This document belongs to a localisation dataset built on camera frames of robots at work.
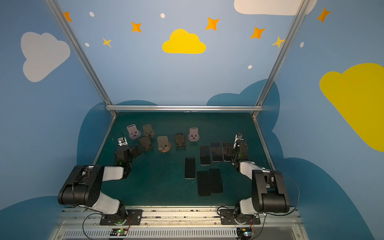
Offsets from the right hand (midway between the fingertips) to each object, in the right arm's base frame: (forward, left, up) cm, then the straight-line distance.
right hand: (236, 144), depth 94 cm
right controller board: (-47, 0, -9) cm, 47 cm away
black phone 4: (-21, +13, -9) cm, 27 cm away
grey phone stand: (+7, +70, -3) cm, 71 cm away
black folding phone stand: (-1, +59, -1) cm, 59 cm away
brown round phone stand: (-2, +47, -2) cm, 47 cm away
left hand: (-5, +67, 0) cm, 67 cm away
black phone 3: (-23, +20, -10) cm, 32 cm away
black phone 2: (-14, +29, -7) cm, 33 cm away
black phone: (-6, +20, -6) cm, 21 cm away
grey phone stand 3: (+8, +28, -4) cm, 29 cm away
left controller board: (-49, +61, -7) cm, 79 cm away
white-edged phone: (-6, +7, +4) cm, 10 cm away
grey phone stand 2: (+9, +61, -2) cm, 61 cm away
